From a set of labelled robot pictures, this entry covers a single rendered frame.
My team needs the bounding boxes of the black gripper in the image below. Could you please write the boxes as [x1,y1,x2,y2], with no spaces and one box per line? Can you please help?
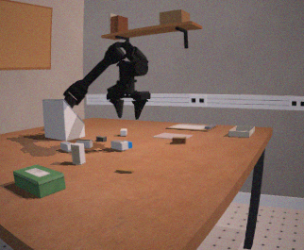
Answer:
[107,77,151,120]

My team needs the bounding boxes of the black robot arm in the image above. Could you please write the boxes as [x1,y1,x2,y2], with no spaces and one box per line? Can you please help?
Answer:
[63,41,149,108]

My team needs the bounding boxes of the green box with white label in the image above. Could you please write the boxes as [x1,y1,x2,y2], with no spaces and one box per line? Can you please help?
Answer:
[13,164,66,198]

